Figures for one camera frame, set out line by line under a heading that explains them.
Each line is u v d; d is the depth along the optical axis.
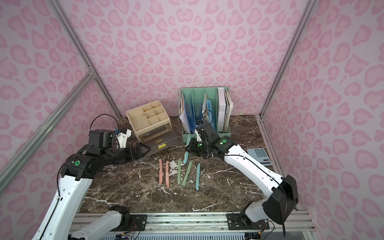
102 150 0.50
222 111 0.95
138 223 0.73
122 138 0.60
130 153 0.57
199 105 1.11
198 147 0.64
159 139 0.88
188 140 0.78
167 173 0.90
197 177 0.88
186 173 0.90
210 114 0.90
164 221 0.75
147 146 0.63
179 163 0.95
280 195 0.41
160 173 0.90
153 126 0.82
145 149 0.62
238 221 0.73
